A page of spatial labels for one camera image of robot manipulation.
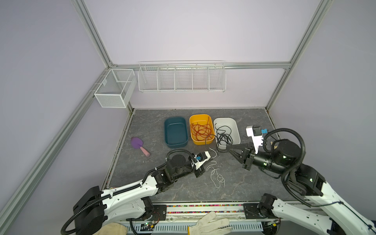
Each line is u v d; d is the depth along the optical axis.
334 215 0.41
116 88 1.01
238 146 0.52
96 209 0.41
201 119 1.12
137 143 1.02
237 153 0.53
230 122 1.07
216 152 0.62
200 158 0.57
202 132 1.06
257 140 0.47
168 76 0.98
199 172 0.61
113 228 0.69
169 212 0.75
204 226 0.70
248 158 0.46
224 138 1.03
